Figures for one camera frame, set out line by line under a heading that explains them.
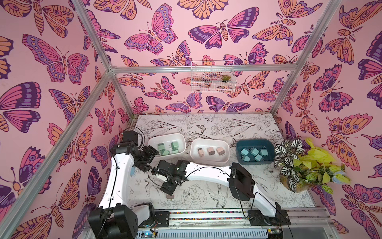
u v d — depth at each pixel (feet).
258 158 3.04
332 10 2.28
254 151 3.15
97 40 2.63
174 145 3.28
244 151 3.15
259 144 3.26
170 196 2.63
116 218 1.27
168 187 2.35
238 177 1.83
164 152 3.17
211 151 3.19
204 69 3.11
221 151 3.19
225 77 3.02
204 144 3.32
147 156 2.26
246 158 3.03
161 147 3.30
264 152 3.13
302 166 2.16
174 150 3.21
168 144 3.34
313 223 2.40
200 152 3.18
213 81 3.48
